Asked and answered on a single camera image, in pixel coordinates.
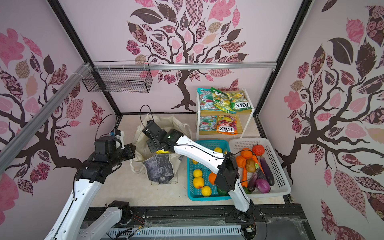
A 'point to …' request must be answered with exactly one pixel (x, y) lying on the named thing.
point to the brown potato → (250, 166)
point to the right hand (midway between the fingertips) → (154, 139)
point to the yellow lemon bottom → (206, 191)
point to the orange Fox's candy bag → (227, 124)
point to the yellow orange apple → (198, 182)
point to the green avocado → (222, 192)
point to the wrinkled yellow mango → (194, 162)
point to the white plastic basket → (281, 186)
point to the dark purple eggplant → (266, 171)
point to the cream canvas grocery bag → (157, 168)
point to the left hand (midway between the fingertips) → (135, 149)
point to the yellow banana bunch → (161, 151)
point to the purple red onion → (262, 185)
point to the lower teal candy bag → (208, 123)
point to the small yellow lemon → (197, 173)
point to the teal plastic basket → (209, 175)
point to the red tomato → (258, 149)
